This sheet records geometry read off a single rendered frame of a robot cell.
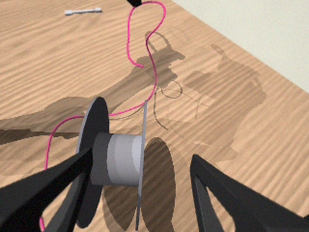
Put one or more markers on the black cable reel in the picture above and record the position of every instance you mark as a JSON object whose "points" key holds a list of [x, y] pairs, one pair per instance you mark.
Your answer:
{"points": [[117, 158]]}

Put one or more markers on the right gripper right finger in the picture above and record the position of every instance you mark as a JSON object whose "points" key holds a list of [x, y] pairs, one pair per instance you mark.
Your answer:
{"points": [[250, 210]]}

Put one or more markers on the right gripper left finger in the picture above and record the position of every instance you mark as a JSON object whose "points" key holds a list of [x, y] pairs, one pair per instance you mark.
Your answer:
{"points": [[23, 202]]}

